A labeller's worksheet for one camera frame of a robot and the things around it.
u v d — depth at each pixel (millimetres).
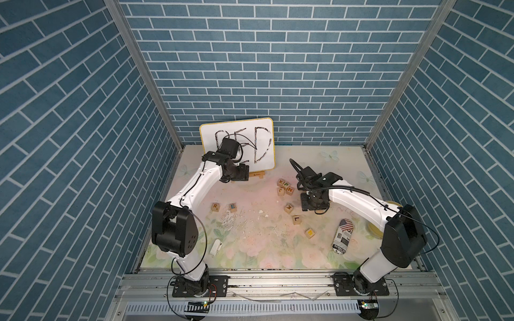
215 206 929
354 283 675
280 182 1018
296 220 887
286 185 1007
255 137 960
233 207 934
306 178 679
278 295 734
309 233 847
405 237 445
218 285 732
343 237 829
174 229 451
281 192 989
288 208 926
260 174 1027
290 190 987
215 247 805
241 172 777
